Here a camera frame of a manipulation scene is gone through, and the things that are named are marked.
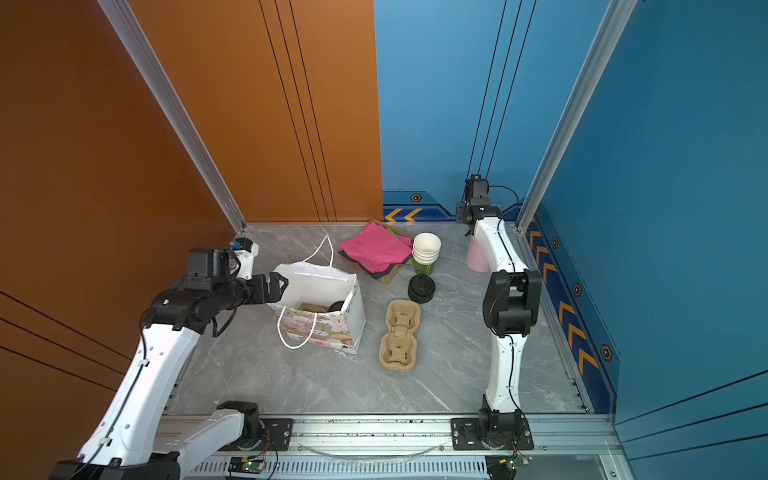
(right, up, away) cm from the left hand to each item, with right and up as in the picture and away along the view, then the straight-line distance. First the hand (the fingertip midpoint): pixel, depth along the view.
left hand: (270, 278), depth 73 cm
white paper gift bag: (+11, -2, +4) cm, 12 cm away
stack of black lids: (+39, -5, +23) cm, 46 cm away
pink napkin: (+24, +8, +34) cm, 42 cm away
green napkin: (+29, +15, +41) cm, 52 cm away
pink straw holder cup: (+60, +5, +31) cm, 68 cm away
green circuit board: (-5, -45, -2) cm, 45 cm away
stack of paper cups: (+41, +8, +23) cm, 48 cm away
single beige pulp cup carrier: (+5, -10, +16) cm, 20 cm away
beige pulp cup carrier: (+32, -21, +13) cm, 40 cm away
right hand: (+56, +21, +25) cm, 64 cm away
